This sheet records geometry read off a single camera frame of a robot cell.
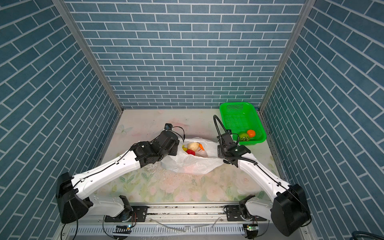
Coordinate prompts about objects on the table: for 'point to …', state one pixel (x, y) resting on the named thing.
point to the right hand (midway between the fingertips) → (225, 147)
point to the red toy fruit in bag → (191, 152)
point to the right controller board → (252, 230)
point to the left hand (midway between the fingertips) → (176, 144)
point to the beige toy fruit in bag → (194, 146)
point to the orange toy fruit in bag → (201, 146)
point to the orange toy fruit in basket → (251, 133)
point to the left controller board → (121, 229)
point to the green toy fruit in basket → (244, 137)
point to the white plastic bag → (203, 161)
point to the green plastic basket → (239, 117)
